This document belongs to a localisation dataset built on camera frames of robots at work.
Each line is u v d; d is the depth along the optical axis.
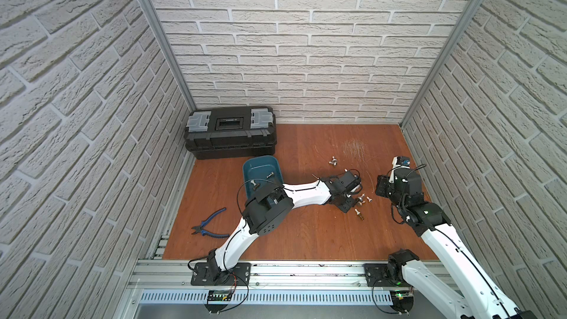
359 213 0.87
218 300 0.71
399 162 0.68
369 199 0.92
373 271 0.74
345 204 0.81
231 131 0.93
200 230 0.83
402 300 0.70
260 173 0.99
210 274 0.64
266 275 0.76
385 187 0.68
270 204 0.58
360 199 0.90
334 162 1.03
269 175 0.97
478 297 0.41
